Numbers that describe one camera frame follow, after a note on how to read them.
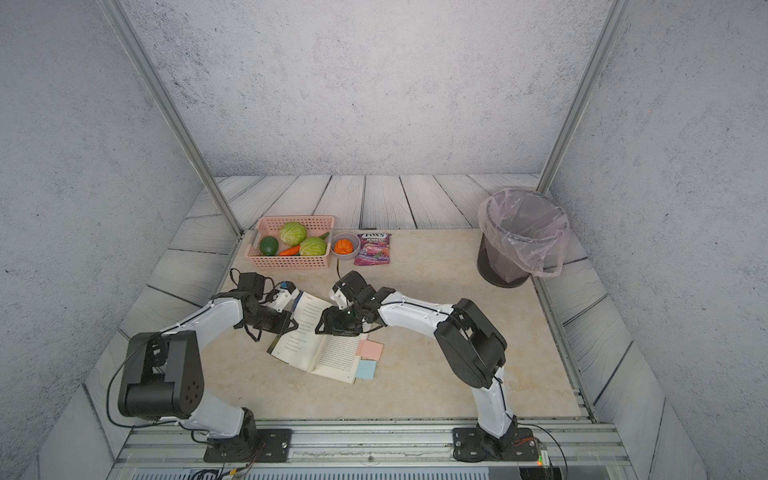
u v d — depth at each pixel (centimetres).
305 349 87
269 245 112
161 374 45
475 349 50
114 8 69
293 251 111
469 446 72
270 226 119
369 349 89
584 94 83
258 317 76
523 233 101
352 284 70
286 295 85
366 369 85
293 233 111
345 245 108
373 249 114
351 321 75
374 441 74
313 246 107
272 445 73
